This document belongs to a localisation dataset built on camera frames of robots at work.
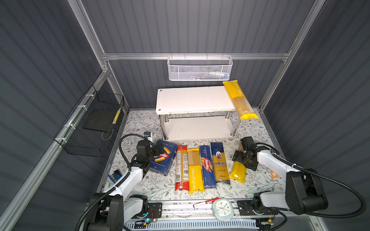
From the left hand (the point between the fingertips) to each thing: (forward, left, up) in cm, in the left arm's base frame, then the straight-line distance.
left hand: (154, 143), depth 88 cm
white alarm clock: (-36, -36, -8) cm, 52 cm away
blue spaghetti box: (-17, -31, -8) cm, 36 cm away
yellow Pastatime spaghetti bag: (-22, -24, -9) cm, 34 cm away
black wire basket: (-2, +31, +17) cm, 35 cm away
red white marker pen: (-32, -28, -10) cm, 44 cm away
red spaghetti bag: (-20, -16, -9) cm, 27 cm away
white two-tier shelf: (+3, -21, +23) cm, 31 cm away
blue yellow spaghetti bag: (-11, -40, -9) cm, 42 cm away
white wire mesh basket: (+67, -35, +12) cm, 76 cm away
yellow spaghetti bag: (-17, -50, -8) cm, 54 cm away
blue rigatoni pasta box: (-12, -4, -4) cm, 13 cm away
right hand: (-12, -54, -9) cm, 56 cm away
